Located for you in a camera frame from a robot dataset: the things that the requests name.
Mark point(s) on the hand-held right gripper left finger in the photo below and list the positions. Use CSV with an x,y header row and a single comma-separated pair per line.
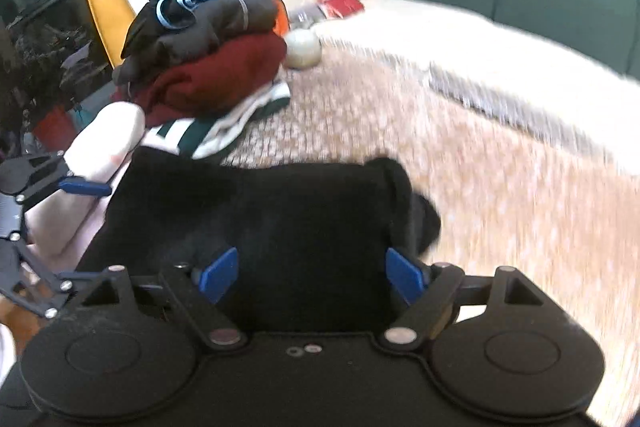
x,y
220,274

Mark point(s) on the green white striped garment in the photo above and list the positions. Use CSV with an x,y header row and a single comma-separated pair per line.
x,y
220,127

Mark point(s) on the maroon garment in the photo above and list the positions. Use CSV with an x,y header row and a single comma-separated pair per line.
x,y
210,77

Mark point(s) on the green sofa with cream cover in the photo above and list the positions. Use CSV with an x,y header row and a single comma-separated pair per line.
x,y
500,7

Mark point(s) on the dark grey garment blue loop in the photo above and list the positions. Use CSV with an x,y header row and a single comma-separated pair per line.
x,y
200,22

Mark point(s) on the black fleece garment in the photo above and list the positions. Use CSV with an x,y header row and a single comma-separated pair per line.
x,y
275,217

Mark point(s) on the white ball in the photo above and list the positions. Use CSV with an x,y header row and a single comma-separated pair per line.
x,y
302,48

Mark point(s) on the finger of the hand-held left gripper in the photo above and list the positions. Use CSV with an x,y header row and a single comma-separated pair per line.
x,y
85,188
30,272

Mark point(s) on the red envelope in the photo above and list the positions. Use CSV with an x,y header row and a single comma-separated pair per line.
x,y
342,4

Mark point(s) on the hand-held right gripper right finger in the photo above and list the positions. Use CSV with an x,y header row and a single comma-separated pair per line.
x,y
405,274

